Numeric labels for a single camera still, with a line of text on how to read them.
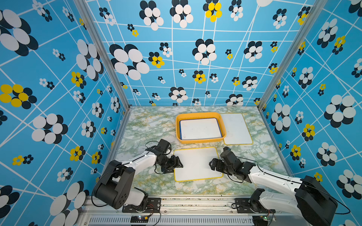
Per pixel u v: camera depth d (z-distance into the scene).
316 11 0.69
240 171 0.63
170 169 0.78
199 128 1.06
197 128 1.05
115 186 0.43
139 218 0.72
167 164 0.75
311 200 0.41
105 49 0.86
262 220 0.70
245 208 0.72
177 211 0.73
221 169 0.75
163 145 0.73
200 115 1.09
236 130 1.05
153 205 0.73
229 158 0.67
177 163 0.78
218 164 0.76
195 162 0.89
